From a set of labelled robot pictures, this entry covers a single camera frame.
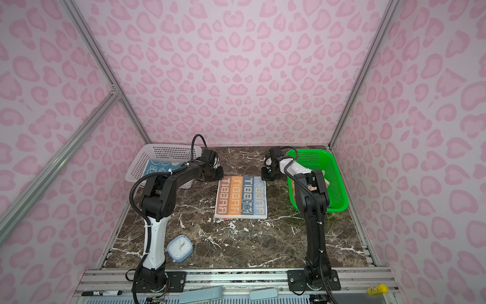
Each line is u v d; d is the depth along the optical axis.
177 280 0.74
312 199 0.55
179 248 0.79
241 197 0.96
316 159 1.10
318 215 0.58
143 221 0.89
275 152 0.87
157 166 1.07
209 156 0.86
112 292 0.71
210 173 0.88
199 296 0.68
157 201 0.58
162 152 1.10
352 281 0.75
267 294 0.69
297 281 0.74
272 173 0.91
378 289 0.65
